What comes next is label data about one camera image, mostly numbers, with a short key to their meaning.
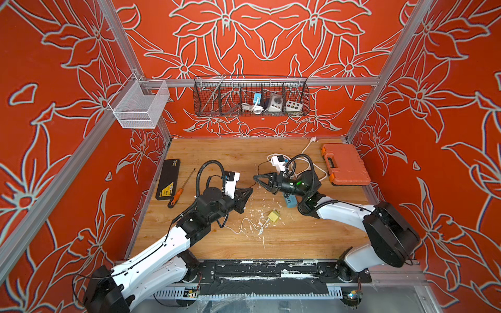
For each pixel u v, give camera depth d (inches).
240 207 24.9
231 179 24.6
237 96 39.8
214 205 21.4
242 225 33.4
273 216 33.8
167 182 38.5
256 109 33.5
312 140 46.2
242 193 26.3
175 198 36.2
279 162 28.1
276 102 35.8
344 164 39.5
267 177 27.7
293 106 37.0
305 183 24.0
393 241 16.9
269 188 26.4
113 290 15.4
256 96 32.9
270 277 28.6
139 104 36.5
